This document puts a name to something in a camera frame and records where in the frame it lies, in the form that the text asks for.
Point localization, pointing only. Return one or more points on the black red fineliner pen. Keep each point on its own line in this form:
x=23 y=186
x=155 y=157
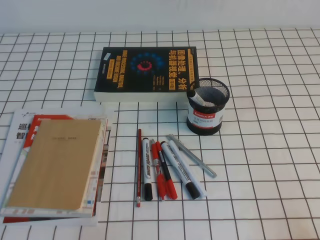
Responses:
x=168 y=182

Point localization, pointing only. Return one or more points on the red marker pen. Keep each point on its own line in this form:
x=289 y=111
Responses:
x=161 y=189

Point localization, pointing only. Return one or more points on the brown kraft notebook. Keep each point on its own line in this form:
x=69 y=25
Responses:
x=55 y=172

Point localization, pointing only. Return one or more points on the grey gel pen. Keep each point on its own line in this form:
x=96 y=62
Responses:
x=191 y=155

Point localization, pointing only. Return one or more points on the white cover booklet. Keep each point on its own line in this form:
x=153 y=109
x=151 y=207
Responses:
x=17 y=144

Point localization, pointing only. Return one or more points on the white marker pen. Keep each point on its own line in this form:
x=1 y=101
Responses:
x=186 y=167

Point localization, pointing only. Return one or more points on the black mesh pen holder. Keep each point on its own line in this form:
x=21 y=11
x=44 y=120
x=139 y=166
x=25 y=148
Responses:
x=207 y=120

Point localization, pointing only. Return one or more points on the red pencil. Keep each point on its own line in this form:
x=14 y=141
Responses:
x=139 y=163

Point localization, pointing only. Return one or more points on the white marker black cap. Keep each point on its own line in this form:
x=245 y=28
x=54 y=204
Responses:
x=176 y=163
x=148 y=194

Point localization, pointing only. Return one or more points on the black thick textbook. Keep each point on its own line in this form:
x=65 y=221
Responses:
x=146 y=74

